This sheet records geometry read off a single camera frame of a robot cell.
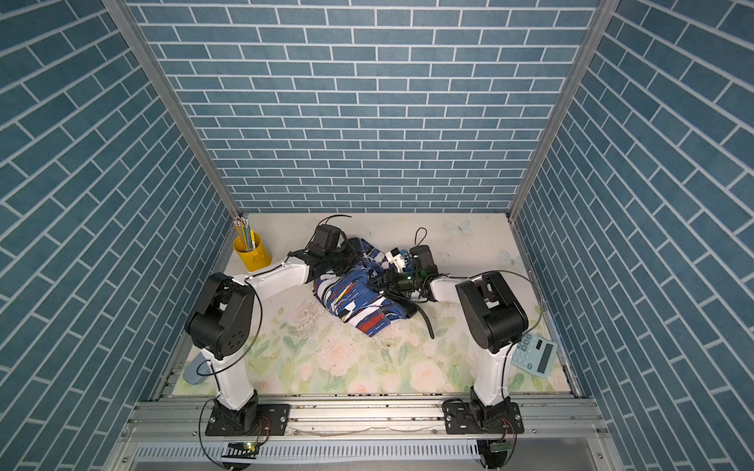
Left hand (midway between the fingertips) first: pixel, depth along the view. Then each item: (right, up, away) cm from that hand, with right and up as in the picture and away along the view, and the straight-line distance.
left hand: (371, 255), depth 94 cm
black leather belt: (+12, -16, -7) cm, 21 cm away
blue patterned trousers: (-6, -11, -8) cm, 15 cm away
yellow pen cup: (-39, -2, +3) cm, 39 cm away
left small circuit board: (-32, -48, -21) cm, 61 cm away
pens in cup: (-42, +7, +3) cm, 43 cm away
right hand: (+1, -10, -4) cm, 11 cm away
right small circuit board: (+33, -46, -23) cm, 61 cm away
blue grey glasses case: (-47, -31, -14) cm, 58 cm away
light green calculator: (+48, -28, -11) cm, 56 cm away
